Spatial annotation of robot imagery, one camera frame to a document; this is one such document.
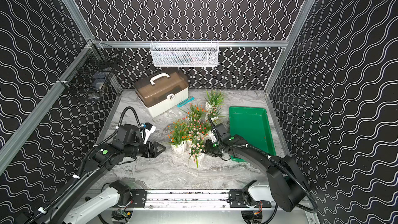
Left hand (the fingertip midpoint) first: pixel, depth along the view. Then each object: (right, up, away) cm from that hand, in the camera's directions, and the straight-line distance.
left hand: (160, 146), depth 72 cm
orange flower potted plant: (+7, +3, +8) cm, 11 cm away
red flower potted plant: (+16, +15, +18) cm, 28 cm away
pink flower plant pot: (+27, +15, +19) cm, 36 cm away
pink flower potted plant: (+17, -4, +6) cm, 19 cm away
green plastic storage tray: (+54, +6, +31) cm, 62 cm away
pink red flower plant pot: (+19, +6, +10) cm, 22 cm away
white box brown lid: (-5, +27, +21) cm, 35 cm away
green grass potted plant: (+28, +24, +28) cm, 47 cm away
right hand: (+20, -6, +12) cm, 24 cm away
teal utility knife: (+8, +22, +41) cm, 47 cm away
